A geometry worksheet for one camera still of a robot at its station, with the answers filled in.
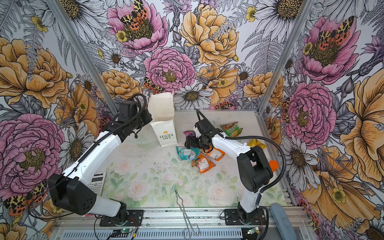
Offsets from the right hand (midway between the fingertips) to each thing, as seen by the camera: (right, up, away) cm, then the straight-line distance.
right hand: (193, 148), depth 89 cm
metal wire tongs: (+1, -35, -17) cm, 39 cm away
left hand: (-22, +17, -8) cm, 29 cm away
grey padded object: (+42, -31, -18) cm, 56 cm away
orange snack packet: (+14, -4, +3) cm, 15 cm away
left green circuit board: (-31, -36, -18) cm, 51 cm away
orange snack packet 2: (+6, -8, -2) cm, 11 cm away
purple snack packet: (-3, +9, +12) cm, 15 cm away
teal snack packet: (-3, -4, +4) cm, 6 cm away
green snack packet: (+27, +10, +14) cm, 32 cm away
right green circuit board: (+28, -36, -18) cm, 49 cm away
